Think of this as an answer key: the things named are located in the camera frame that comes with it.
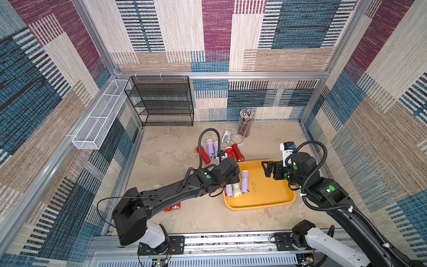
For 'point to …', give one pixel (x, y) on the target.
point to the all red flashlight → (205, 157)
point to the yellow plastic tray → (264, 192)
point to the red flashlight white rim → (228, 147)
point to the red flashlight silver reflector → (239, 156)
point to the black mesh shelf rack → (162, 99)
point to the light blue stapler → (227, 137)
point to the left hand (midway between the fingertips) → (236, 174)
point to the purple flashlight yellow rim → (245, 174)
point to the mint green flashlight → (237, 192)
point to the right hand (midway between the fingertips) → (273, 165)
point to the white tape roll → (237, 138)
